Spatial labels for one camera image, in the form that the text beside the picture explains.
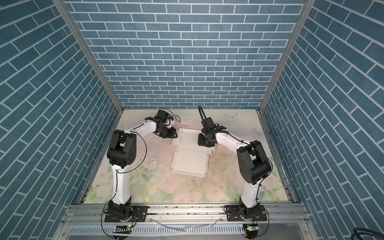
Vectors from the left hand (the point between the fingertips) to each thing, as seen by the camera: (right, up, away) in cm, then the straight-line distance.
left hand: (174, 135), depth 102 cm
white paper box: (+12, -15, -7) cm, 20 cm away
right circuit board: (+43, -45, -28) cm, 69 cm away
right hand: (+16, -3, -8) cm, 19 cm away
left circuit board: (-20, -43, -30) cm, 56 cm away
